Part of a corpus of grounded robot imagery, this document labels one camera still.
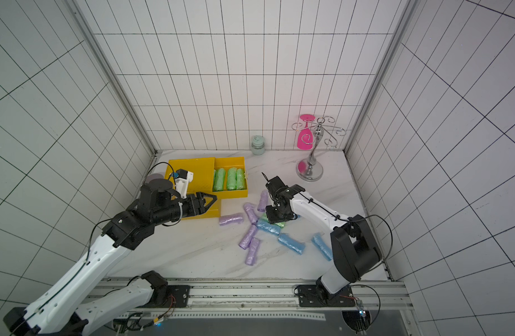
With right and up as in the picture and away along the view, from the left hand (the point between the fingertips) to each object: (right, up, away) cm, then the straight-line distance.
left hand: (208, 204), depth 68 cm
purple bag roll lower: (+12, -18, +17) cm, 27 cm away
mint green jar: (+16, +24, +46) cm, 55 cm away
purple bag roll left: (+4, -11, +22) cm, 25 cm away
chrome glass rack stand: (+45, +11, +42) cm, 62 cm away
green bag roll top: (+9, +8, +19) cm, 22 cm away
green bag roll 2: (0, +8, +18) cm, 20 cm away
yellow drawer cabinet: (-5, +7, +12) cm, 15 cm away
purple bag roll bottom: (+14, -23, +12) cm, 30 cm away
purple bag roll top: (+19, -4, +29) cm, 35 cm away
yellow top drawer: (+7, +14, +20) cm, 26 cm away
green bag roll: (0, +7, +14) cm, 16 cm away
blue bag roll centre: (+20, -13, +19) cm, 31 cm away
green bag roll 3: (+5, +8, +18) cm, 20 cm away
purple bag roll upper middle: (+13, -8, +24) cm, 29 cm away
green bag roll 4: (+19, -10, +22) cm, 31 cm away
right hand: (+23, -8, +19) cm, 31 cm away
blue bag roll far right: (+43, -20, +14) cm, 49 cm away
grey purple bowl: (-37, +7, +32) cm, 49 cm away
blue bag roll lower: (+31, -19, +16) cm, 39 cm away
